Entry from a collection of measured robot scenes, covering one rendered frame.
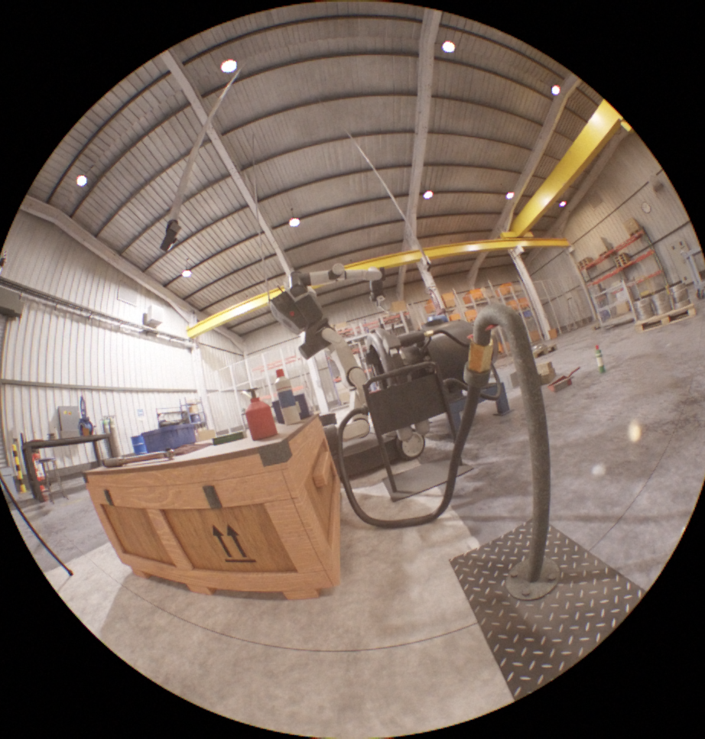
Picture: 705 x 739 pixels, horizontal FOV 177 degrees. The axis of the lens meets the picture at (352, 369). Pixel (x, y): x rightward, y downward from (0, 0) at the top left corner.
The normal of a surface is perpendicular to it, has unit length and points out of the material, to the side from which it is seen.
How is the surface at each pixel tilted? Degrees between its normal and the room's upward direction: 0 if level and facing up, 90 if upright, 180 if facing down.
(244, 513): 90
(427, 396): 90
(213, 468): 90
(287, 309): 91
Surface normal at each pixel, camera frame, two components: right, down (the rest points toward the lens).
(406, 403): 0.04, -0.11
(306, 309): 0.40, -0.01
